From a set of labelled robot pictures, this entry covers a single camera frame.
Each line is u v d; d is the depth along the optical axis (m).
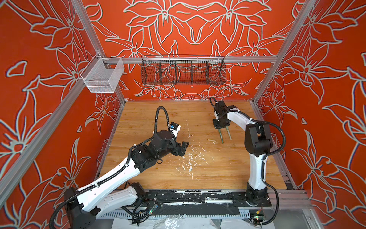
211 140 0.95
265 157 0.56
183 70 0.97
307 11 0.71
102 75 0.93
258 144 0.55
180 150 0.63
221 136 0.95
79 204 0.38
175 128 0.61
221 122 0.89
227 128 0.95
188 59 0.92
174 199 0.74
